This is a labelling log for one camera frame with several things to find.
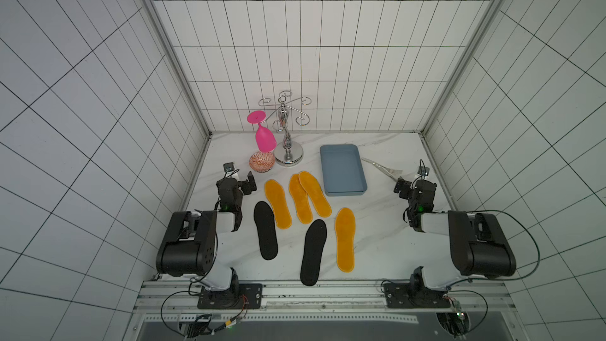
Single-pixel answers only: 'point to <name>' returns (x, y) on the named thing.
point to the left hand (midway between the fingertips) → (240, 177)
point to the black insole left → (267, 236)
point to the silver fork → (394, 171)
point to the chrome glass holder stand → (286, 153)
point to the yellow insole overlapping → (312, 188)
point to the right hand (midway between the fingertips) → (405, 176)
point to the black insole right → (314, 246)
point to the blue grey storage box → (342, 170)
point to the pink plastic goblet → (265, 140)
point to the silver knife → (388, 173)
